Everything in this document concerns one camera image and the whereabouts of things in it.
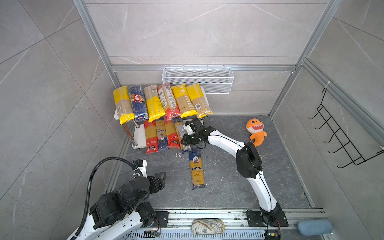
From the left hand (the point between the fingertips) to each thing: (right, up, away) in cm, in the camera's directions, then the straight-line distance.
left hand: (161, 172), depth 67 cm
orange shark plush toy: (+57, +21, +35) cm, 70 cm away
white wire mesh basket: (+31, +54, +36) cm, 72 cm away
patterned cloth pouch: (+22, -26, +2) cm, 34 cm away
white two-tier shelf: (-21, +12, +30) cm, 38 cm away
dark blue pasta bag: (-6, +16, +29) cm, 34 cm away
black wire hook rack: (+81, +9, -6) cm, 82 cm away
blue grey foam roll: (+72, -27, +2) cm, 76 cm away
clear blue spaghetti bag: (+6, +18, +27) cm, 33 cm away
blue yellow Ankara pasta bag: (+17, -4, +21) cm, 27 cm away
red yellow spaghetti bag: (-13, +14, +29) cm, 35 cm away
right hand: (+7, +12, +28) cm, 31 cm away
